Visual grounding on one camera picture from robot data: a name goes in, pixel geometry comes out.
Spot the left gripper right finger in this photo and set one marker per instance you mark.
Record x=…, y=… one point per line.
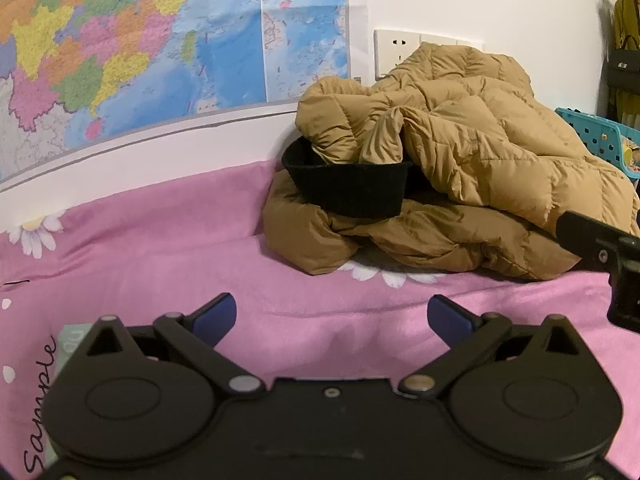
x=470, y=338

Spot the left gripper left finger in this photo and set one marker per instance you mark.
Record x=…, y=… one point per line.
x=193, y=339

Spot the tan puffer down jacket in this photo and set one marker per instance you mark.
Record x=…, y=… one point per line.
x=448, y=163

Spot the pink floral bed sheet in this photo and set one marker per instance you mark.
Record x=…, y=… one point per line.
x=175, y=245

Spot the teal perforated plastic basket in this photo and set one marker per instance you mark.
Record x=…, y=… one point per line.
x=611, y=141

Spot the black handbag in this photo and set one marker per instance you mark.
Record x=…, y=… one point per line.
x=624, y=66

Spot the hanging yellow-green garment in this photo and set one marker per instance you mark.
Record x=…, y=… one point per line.
x=625, y=22

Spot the white wall socket panel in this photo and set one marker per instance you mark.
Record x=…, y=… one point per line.
x=391, y=47

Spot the colourful wall map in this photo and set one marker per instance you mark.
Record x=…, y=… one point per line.
x=74, y=72

